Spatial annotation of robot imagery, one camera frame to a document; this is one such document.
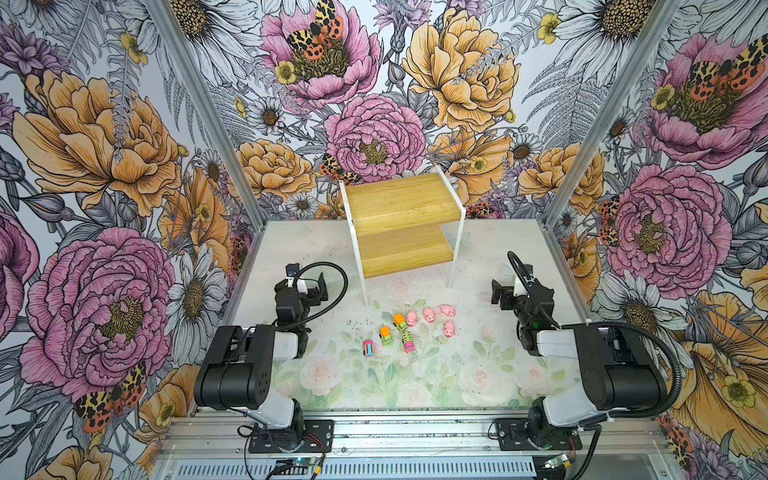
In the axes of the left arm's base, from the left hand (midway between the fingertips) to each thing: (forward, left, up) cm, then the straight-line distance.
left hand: (308, 282), depth 93 cm
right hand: (-2, -62, -1) cm, 62 cm away
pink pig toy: (-13, -43, -7) cm, 45 cm away
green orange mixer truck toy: (-11, -28, -6) cm, 30 cm away
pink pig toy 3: (-8, -37, -7) cm, 39 cm away
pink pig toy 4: (-9, -32, -8) cm, 34 cm away
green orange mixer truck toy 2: (-15, -24, -7) cm, 29 cm away
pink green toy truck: (-18, -31, -6) cm, 36 cm away
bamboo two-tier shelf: (+1, -28, +24) cm, 37 cm away
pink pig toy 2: (-6, -43, -7) cm, 45 cm away
